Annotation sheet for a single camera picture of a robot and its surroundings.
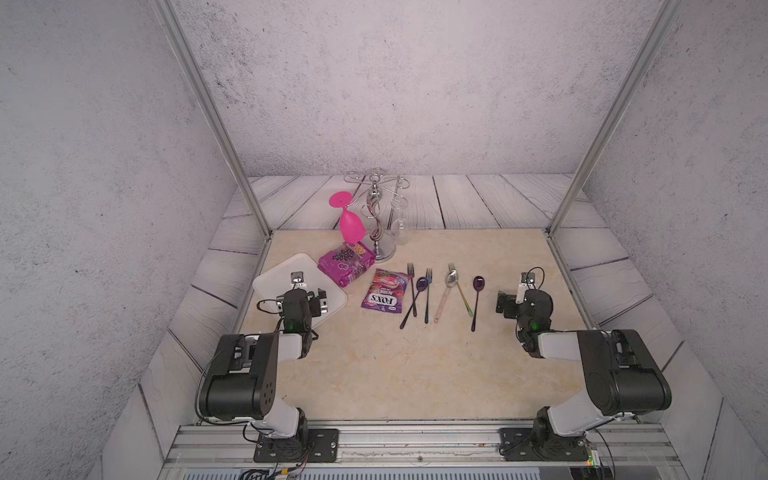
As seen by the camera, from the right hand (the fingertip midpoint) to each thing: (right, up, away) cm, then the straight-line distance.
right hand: (520, 291), depth 94 cm
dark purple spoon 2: (-10, +1, +10) cm, 14 cm away
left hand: (-66, 0, 0) cm, 66 cm away
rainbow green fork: (-18, +7, +14) cm, 24 cm away
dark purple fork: (-33, +4, +14) cm, 36 cm away
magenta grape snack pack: (-56, +9, +10) cm, 57 cm away
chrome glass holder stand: (-43, +31, +1) cm, 53 cm away
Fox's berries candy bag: (-42, -1, +7) cm, 42 cm away
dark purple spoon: (-30, +1, +10) cm, 32 cm away
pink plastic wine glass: (-53, +20, +8) cm, 58 cm away
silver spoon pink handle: (-19, +3, +10) cm, 22 cm away
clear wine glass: (-37, +20, +5) cm, 43 cm away
